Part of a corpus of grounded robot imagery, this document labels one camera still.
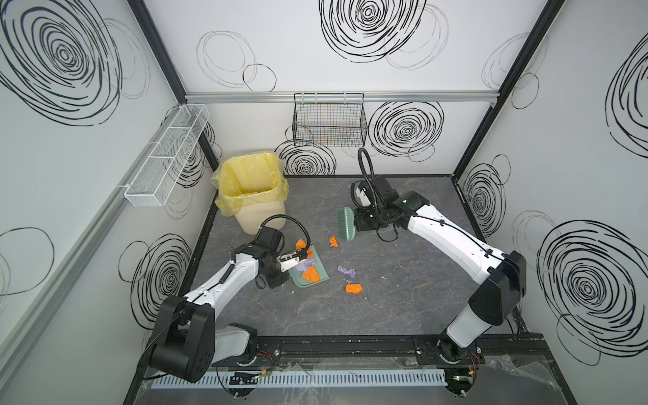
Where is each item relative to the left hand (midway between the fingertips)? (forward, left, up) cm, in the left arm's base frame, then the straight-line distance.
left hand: (284, 270), depth 87 cm
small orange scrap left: (+13, -17, -2) cm, 22 cm away
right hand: (+10, -23, +17) cm, 30 cm away
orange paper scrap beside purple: (-4, -24, -2) cm, 25 cm away
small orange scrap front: (0, -10, -2) cm, 10 cm away
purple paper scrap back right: (+1, -7, 0) cm, 7 cm away
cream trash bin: (+14, +12, +12) cm, 22 cm away
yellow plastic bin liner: (+32, +17, +12) cm, 38 cm away
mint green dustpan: (-1, -5, -1) cm, 5 cm away
